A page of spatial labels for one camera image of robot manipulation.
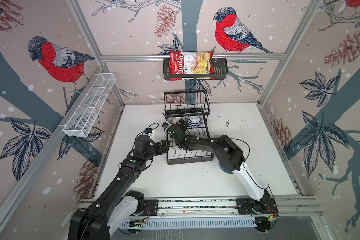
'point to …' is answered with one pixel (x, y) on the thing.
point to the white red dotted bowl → (175, 120)
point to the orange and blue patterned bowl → (194, 121)
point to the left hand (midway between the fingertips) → (164, 143)
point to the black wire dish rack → (192, 107)
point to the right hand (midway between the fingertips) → (177, 126)
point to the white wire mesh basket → (81, 120)
